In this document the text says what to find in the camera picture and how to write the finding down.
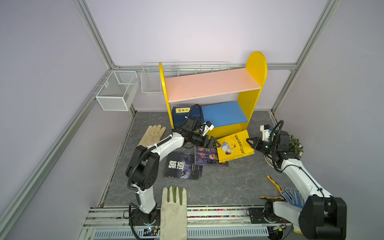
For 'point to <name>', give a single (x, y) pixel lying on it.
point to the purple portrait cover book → (208, 156)
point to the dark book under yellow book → (181, 165)
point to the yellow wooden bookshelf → (220, 119)
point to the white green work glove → (173, 215)
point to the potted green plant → (294, 146)
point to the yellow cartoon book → (234, 146)
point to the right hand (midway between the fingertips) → (247, 140)
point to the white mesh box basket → (118, 90)
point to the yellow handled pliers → (279, 197)
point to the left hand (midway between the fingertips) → (216, 147)
